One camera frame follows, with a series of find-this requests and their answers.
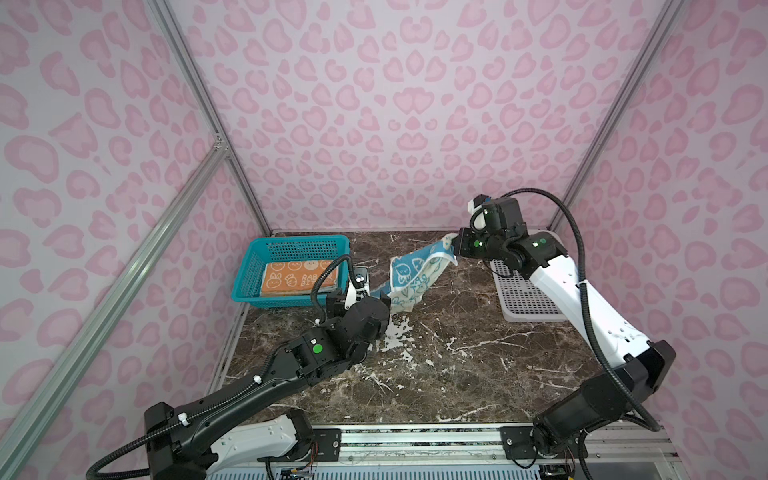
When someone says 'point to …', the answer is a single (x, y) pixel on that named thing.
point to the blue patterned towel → (411, 273)
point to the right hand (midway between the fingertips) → (453, 238)
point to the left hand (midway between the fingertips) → (366, 289)
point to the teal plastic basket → (247, 289)
